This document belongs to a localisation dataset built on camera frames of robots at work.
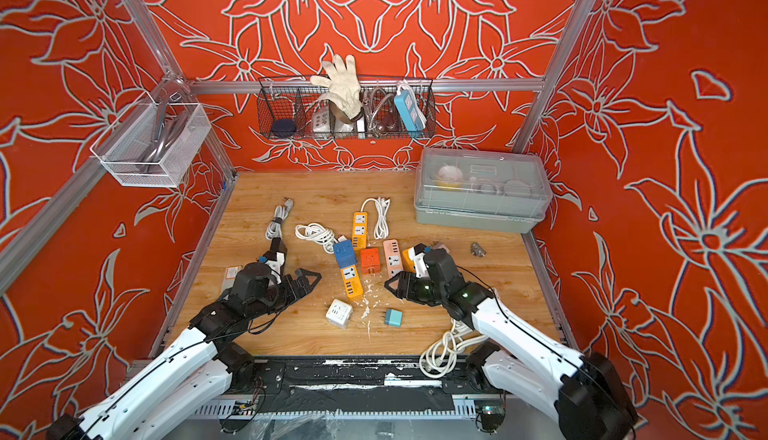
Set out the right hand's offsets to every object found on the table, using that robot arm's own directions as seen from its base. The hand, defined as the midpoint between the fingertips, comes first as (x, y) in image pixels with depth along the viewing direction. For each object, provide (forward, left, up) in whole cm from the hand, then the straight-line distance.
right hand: (385, 288), depth 76 cm
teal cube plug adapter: (-4, -2, -10) cm, 11 cm away
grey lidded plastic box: (+31, -30, +4) cm, 44 cm away
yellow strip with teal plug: (+6, +10, -9) cm, 15 cm away
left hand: (+2, +19, 0) cm, 19 cm away
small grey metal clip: (+18, -30, -10) cm, 36 cm away
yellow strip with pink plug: (+7, -6, +6) cm, 11 cm away
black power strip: (+15, +34, -4) cm, 38 cm away
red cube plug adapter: (+12, +5, -7) cm, 15 cm away
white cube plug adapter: (-5, +12, -6) cm, 15 cm away
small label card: (+7, +48, -10) cm, 50 cm away
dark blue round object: (+49, +35, +15) cm, 63 cm away
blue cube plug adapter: (+12, +12, -4) cm, 18 cm away
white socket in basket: (+46, +21, +19) cm, 54 cm away
